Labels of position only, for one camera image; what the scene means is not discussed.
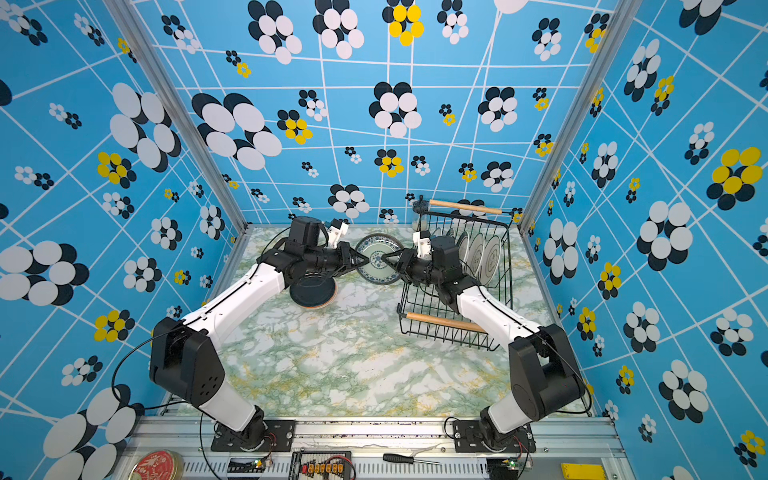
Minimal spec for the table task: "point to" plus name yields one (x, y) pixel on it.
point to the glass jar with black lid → (420, 218)
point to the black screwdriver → (407, 459)
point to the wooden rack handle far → (447, 204)
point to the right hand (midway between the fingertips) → (388, 260)
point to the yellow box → (572, 471)
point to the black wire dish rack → (416, 298)
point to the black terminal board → (320, 465)
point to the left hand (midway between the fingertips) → (372, 258)
